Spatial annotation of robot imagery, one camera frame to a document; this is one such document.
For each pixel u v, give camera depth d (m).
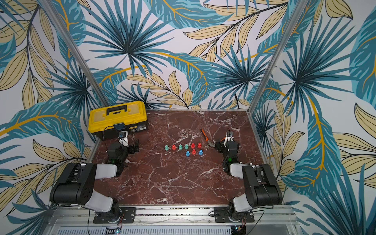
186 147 0.97
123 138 0.79
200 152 0.95
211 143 1.00
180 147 0.97
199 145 0.97
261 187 0.46
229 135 0.78
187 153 0.93
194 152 0.95
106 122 0.92
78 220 0.74
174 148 0.97
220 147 0.84
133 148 0.84
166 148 0.96
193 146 0.98
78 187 0.44
